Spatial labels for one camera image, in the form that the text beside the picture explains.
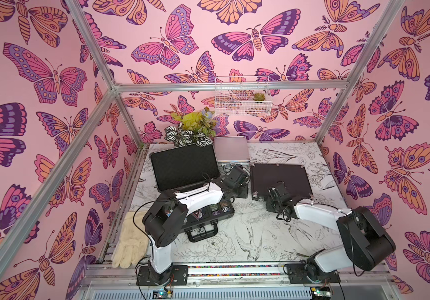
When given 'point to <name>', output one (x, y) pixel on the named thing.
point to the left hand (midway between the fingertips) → (248, 189)
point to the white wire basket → (242, 103)
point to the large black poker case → (179, 169)
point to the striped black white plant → (184, 137)
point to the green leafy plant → (197, 122)
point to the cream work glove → (133, 242)
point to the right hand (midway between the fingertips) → (272, 202)
